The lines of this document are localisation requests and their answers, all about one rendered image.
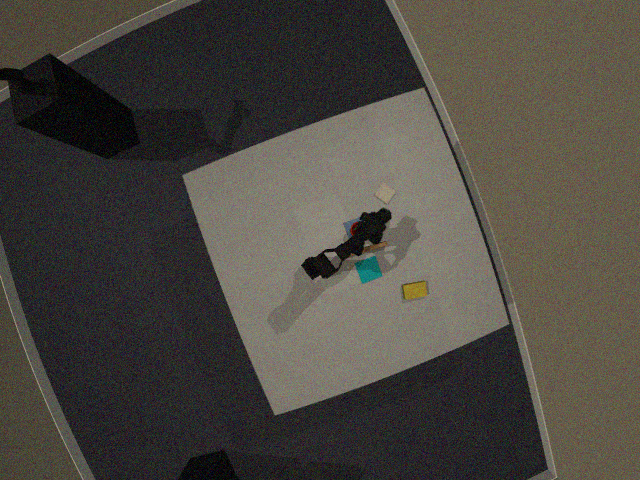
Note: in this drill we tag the tan flat square slab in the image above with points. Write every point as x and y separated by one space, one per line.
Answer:
385 193

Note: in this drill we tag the brown wooden beam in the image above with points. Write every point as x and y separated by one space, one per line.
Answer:
372 247

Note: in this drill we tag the yellow rectangular block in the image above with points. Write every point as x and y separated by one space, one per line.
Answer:
414 290

